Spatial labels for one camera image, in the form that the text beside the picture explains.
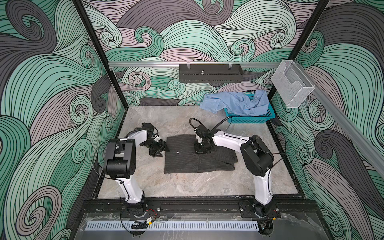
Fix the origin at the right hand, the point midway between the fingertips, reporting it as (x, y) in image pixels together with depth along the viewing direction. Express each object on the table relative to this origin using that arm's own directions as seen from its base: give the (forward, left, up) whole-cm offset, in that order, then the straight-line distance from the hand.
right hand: (196, 152), depth 94 cm
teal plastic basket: (+30, -33, -2) cm, 45 cm away
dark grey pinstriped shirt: (-4, +9, +2) cm, 10 cm away
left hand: (-1, +19, +3) cm, 19 cm away
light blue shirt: (+40, -44, +6) cm, 59 cm away
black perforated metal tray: (+40, -10, +32) cm, 52 cm away
